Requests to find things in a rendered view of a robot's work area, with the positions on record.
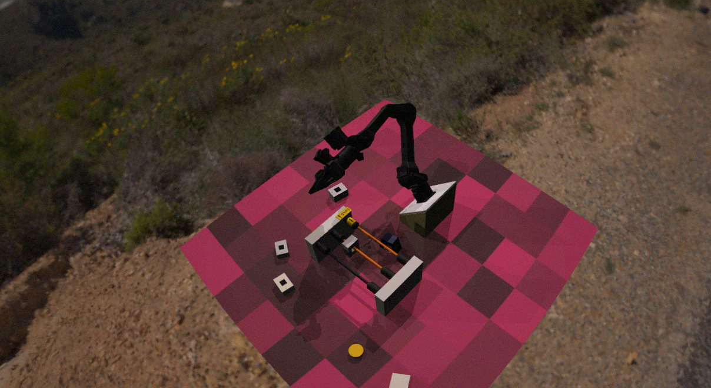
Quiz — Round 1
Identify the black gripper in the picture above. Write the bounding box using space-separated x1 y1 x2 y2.
309 154 350 194

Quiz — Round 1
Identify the yellow cylinder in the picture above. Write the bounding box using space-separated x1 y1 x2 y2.
348 344 364 359

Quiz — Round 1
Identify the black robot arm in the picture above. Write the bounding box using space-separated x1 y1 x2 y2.
314 102 436 204

